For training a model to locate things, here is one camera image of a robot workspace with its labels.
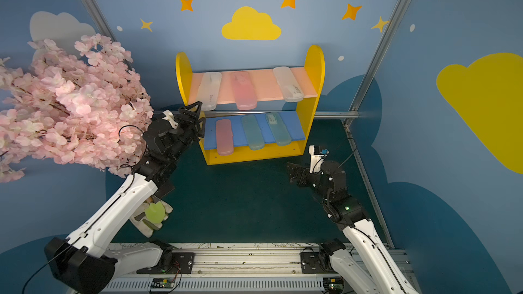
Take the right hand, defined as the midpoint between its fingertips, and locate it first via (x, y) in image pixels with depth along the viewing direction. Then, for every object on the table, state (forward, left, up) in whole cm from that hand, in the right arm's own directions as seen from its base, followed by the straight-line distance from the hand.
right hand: (299, 162), depth 73 cm
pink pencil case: (+19, +33, -11) cm, 40 cm away
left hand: (+9, +34, +18) cm, 39 cm away
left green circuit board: (-38, +47, -26) cm, 66 cm away
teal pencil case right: (+27, +7, -11) cm, 30 cm away
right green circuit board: (-34, -14, -28) cm, 46 cm away
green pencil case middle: (+22, +20, -10) cm, 31 cm away
